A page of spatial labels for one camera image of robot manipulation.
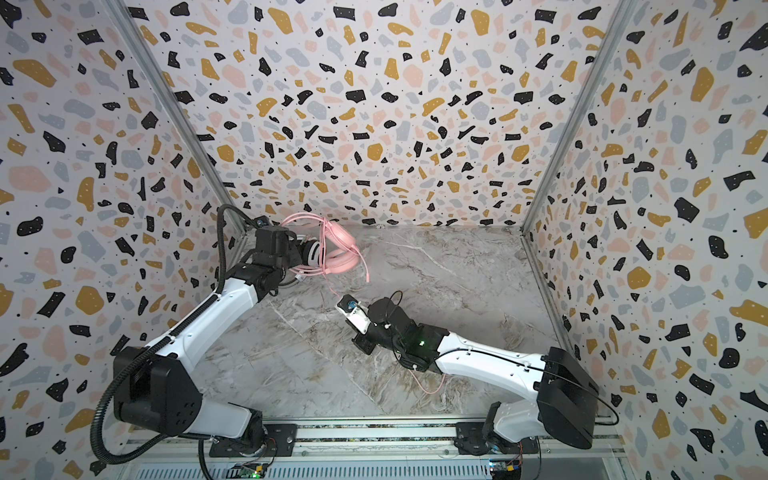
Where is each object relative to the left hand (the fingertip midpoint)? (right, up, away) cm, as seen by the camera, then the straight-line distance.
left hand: (286, 242), depth 83 cm
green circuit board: (-4, -54, -13) cm, 56 cm away
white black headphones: (+1, -2, +19) cm, 19 cm away
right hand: (+18, -18, -10) cm, 28 cm away
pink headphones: (+14, -3, +5) cm, 15 cm away
